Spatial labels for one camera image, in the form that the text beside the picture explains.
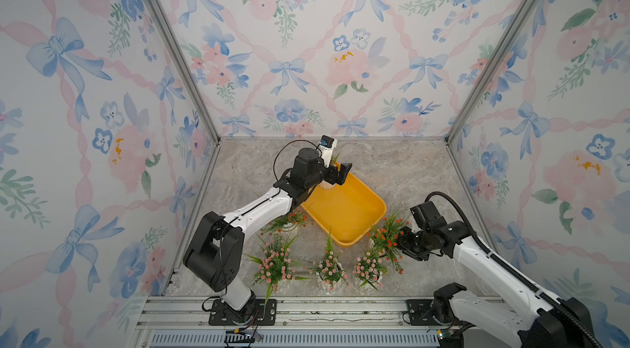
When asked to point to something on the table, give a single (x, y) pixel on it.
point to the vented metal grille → (216, 339)
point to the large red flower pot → (385, 238)
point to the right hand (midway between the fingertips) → (391, 232)
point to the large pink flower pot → (276, 263)
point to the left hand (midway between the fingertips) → (341, 158)
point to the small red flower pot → (326, 185)
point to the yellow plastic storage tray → (345, 211)
